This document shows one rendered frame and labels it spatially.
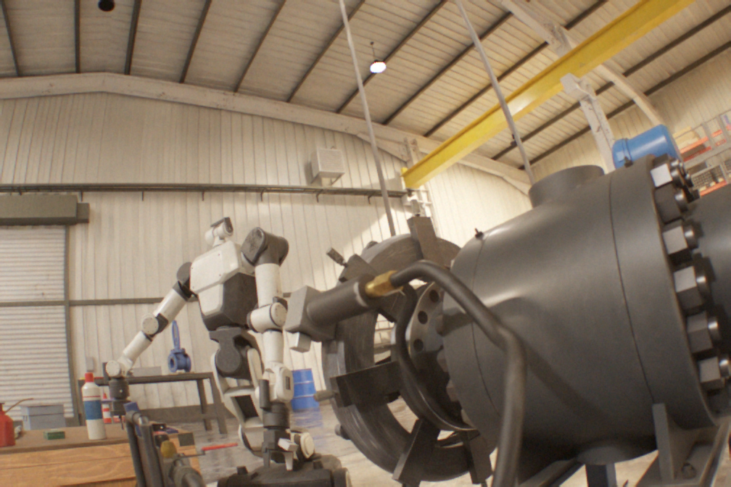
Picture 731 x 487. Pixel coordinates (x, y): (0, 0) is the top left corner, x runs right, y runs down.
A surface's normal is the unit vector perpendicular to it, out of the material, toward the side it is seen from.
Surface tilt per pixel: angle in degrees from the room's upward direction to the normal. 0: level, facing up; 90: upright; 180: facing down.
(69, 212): 90
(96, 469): 90
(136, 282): 90
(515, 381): 65
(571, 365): 104
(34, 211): 90
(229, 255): 80
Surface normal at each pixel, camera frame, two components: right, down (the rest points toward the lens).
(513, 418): -0.15, -0.55
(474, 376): -0.73, 0.15
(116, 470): 0.60, -0.31
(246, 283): 0.88, -0.14
